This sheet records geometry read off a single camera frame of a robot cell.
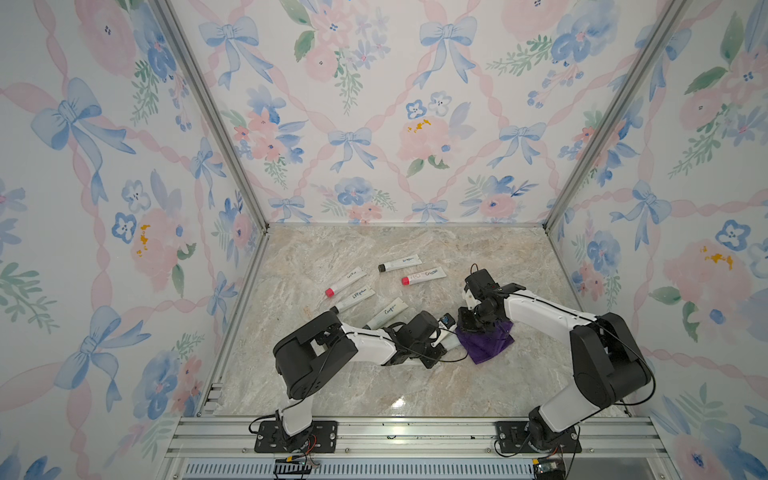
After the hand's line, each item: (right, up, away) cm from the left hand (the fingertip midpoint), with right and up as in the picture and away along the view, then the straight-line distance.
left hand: (445, 346), depth 88 cm
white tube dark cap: (-34, +10, +7) cm, 36 cm away
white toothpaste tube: (+1, +2, -1) cm, 3 cm away
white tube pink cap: (-28, +20, +15) cm, 38 cm away
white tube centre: (-15, +9, +7) cm, 19 cm away
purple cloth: (+11, +1, -2) cm, 11 cm away
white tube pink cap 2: (-11, +18, +13) cm, 25 cm away
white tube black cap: (-12, +24, +19) cm, 33 cm away
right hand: (+6, +5, +3) cm, 9 cm away
